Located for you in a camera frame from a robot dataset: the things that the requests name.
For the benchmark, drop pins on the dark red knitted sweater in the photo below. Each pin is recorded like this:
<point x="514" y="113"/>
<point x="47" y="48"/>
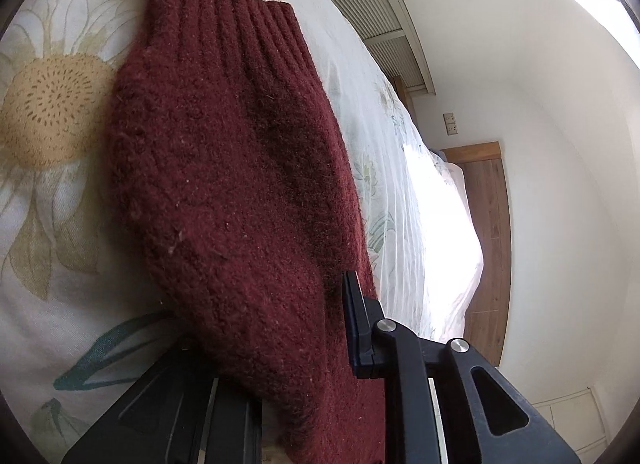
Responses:
<point x="227" y="163"/>

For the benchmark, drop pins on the brown wooden headboard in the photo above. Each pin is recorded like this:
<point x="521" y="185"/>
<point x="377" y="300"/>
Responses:
<point x="485" y="187"/>

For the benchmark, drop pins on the beige wall switch plate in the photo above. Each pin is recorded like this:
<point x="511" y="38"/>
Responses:
<point x="450" y="123"/>

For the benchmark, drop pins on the floral white bed cover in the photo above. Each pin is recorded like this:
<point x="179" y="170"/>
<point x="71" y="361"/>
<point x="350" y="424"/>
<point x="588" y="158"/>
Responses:
<point x="79" y="319"/>

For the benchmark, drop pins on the white built-in wardrobe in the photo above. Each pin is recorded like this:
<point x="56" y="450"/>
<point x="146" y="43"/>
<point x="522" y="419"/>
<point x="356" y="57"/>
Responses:
<point x="578" y="420"/>

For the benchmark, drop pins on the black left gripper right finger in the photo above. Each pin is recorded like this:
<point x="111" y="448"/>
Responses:
<point x="444" y="402"/>

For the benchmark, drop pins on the brown wooden nightstand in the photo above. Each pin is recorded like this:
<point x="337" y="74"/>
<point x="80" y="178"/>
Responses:
<point x="403" y="94"/>

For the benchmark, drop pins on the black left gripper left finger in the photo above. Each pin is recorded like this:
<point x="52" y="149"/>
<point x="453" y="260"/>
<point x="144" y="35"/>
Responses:
<point x="182" y="410"/>

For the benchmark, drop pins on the grey slatted blind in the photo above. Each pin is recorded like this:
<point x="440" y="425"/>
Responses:
<point x="386" y="28"/>

